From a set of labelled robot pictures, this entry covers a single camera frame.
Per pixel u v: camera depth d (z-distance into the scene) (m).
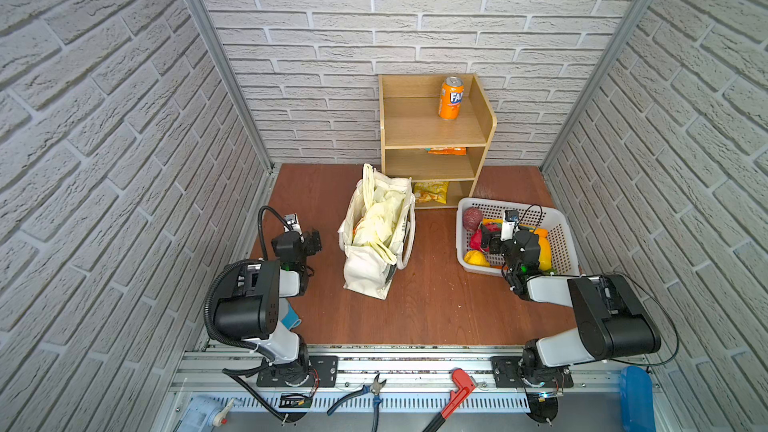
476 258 0.88
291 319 0.81
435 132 0.90
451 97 0.83
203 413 0.64
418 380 0.74
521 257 0.71
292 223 0.81
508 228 0.80
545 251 0.92
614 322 0.46
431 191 1.07
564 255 0.87
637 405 0.69
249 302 0.46
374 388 0.71
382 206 0.81
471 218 0.94
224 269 0.47
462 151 1.00
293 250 0.71
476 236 0.92
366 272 0.76
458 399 0.70
